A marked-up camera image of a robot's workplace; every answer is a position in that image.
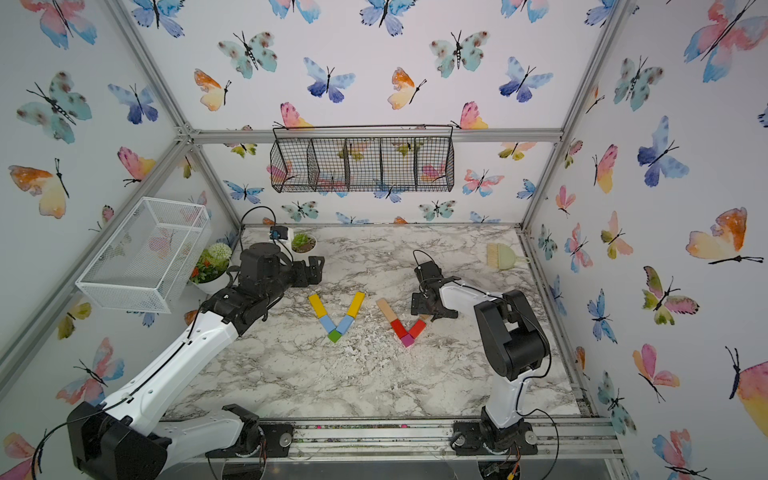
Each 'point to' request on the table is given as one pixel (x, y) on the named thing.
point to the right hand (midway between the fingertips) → (433, 305)
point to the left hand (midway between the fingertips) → (309, 256)
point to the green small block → (335, 336)
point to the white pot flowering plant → (211, 274)
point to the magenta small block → (407, 340)
